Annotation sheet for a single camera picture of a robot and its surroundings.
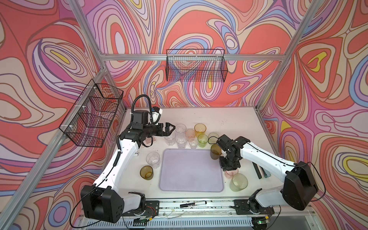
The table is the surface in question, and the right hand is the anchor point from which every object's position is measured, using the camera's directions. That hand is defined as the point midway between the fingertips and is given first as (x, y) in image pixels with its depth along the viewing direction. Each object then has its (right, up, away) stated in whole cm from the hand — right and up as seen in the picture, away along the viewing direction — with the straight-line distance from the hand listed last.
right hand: (226, 172), depth 79 cm
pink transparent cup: (+3, -2, +3) cm, 4 cm away
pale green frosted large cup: (+7, -6, +1) cm, 10 cm away
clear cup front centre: (-26, +15, +19) cm, 36 cm away
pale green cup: (-10, +21, -9) cm, 24 cm away
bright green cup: (-12, +16, +13) cm, 24 cm away
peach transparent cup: (-20, +20, +19) cm, 34 cm away
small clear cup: (-18, +14, +17) cm, 28 cm away
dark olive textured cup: (-4, +9, +11) cm, 15 cm away
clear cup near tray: (-44, +5, +11) cm, 45 cm away
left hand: (-32, +26, -2) cm, 41 cm away
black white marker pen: (-21, -15, -6) cm, 26 cm away
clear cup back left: (-33, +17, +13) cm, 40 cm away
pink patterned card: (-49, +15, +19) cm, 55 cm away
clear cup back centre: (-27, +23, +24) cm, 43 cm away
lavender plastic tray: (-20, -3, +12) cm, 24 cm away
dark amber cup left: (-46, -2, +5) cm, 47 cm away
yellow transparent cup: (-14, +24, +14) cm, 31 cm away
